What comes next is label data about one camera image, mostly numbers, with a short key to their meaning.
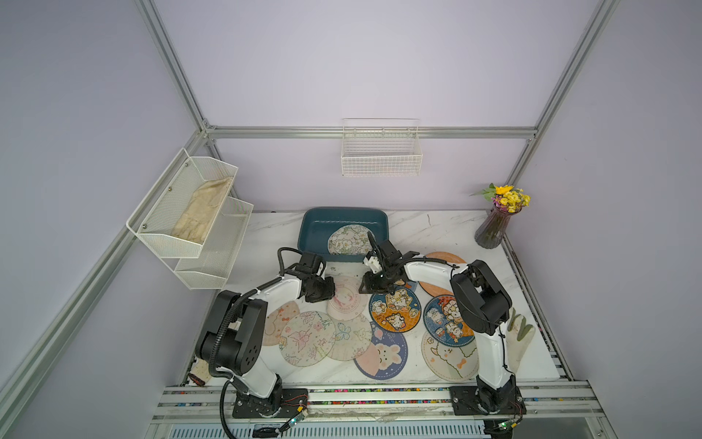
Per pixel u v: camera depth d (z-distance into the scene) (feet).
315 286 2.60
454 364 2.63
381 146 3.13
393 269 2.47
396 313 2.97
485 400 2.14
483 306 1.74
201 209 2.64
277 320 2.91
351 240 3.62
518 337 2.81
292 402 2.40
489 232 3.39
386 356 2.69
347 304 3.04
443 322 2.88
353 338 2.80
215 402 2.45
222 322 3.07
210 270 2.97
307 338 2.80
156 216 2.21
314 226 3.76
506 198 2.99
